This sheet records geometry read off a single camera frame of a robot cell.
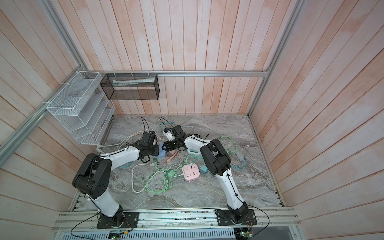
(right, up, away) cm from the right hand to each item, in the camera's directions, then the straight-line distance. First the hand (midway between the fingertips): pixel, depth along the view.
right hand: (165, 147), depth 100 cm
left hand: (-5, -1, -4) cm, 7 cm away
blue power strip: (-1, -3, -5) cm, 6 cm away
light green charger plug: (+6, -14, -14) cm, 21 cm away
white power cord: (-16, -10, -8) cm, 21 cm away
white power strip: (+19, +3, -32) cm, 37 cm away
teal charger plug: (+25, -12, -12) cm, 30 cm away
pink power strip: (+18, -13, -13) cm, 25 cm away
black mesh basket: (-25, +43, +4) cm, 50 cm away
